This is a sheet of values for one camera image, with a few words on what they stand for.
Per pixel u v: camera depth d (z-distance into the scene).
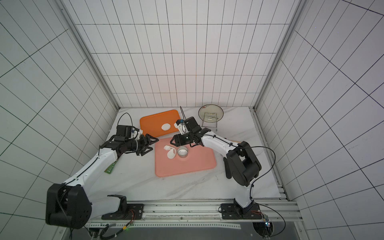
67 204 0.44
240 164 0.48
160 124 1.08
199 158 0.91
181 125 0.80
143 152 0.76
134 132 0.78
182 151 0.95
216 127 1.03
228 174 0.85
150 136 0.76
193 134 0.70
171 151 0.94
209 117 1.03
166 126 1.07
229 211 0.73
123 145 0.61
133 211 0.72
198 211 0.74
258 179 0.52
